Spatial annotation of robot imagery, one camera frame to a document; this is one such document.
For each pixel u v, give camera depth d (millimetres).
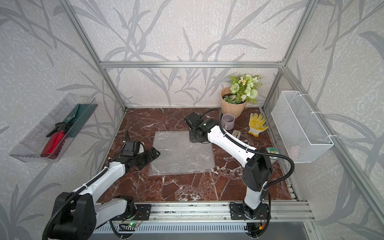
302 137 608
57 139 599
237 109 1042
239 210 733
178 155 938
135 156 690
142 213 728
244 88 956
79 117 706
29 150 578
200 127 566
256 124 1104
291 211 758
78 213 398
